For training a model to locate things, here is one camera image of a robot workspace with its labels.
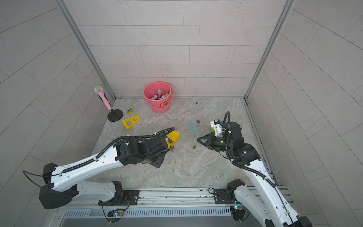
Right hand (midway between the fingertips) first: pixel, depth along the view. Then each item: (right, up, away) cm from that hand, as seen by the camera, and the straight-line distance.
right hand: (197, 141), depth 67 cm
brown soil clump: (-1, -9, +22) cm, 24 cm away
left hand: (-16, -9, +2) cm, 18 cm away
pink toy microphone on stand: (-60, +10, +36) cm, 70 cm away
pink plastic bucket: (-25, +25, +34) cm, 49 cm away
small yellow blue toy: (-49, +14, +39) cm, 64 cm away
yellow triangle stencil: (-44, +6, +33) cm, 55 cm away
